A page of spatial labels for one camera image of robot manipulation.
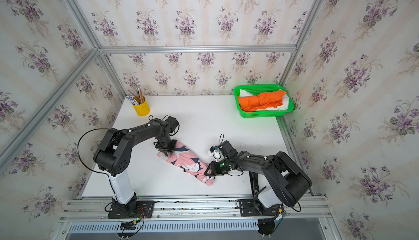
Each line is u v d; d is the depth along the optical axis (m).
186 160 0.84
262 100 1.04
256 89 1.23
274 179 0.43
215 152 0.82
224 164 0.74
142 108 1.04
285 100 1.05
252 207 0.73
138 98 1.03
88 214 0.74
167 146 0.82
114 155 0.49
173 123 0.81
